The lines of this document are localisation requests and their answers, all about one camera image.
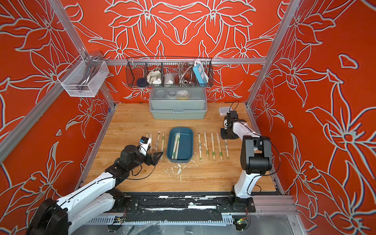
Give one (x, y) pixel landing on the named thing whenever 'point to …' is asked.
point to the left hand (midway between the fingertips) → (156, 149)
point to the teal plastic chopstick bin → (180, 145)
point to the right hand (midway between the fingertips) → (223, 134)
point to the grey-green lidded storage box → (179, 103)
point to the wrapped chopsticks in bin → (174, 155)
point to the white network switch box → (223, 110)
